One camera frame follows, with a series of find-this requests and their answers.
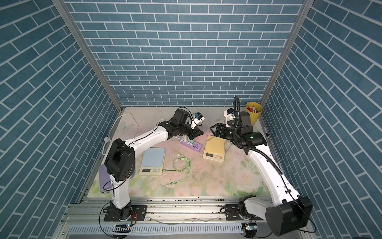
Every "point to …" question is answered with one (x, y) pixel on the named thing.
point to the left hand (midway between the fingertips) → (205, 133)
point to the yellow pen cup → (254, 109)
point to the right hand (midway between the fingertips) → (216, 129)
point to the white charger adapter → (184, 138)
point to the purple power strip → (195, 146)
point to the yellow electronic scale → (214, 149)
